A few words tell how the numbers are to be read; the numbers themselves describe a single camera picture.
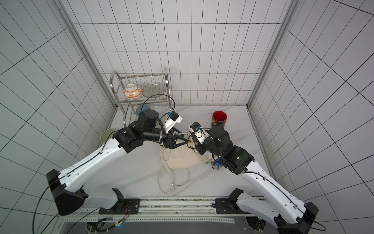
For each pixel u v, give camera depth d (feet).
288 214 1.25
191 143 2.21
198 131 1.80
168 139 1.81
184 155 2.78
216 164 2.72
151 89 3.03
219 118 3.22
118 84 2.82
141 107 3.50
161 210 2.38
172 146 1.87
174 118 1.87
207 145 1.84
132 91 2.78
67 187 1.27
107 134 3.20
